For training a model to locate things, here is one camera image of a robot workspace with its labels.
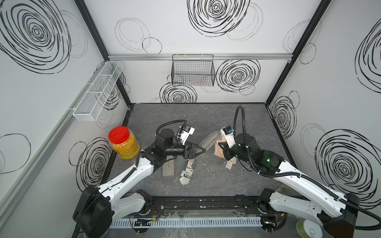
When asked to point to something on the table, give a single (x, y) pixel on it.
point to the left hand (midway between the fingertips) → (202, 151)
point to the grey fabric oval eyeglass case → (209, 140)
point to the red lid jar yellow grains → (124, 142)
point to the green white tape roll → (307, 229)
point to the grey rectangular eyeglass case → (168, 169)
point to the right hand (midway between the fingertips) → (220, 144)
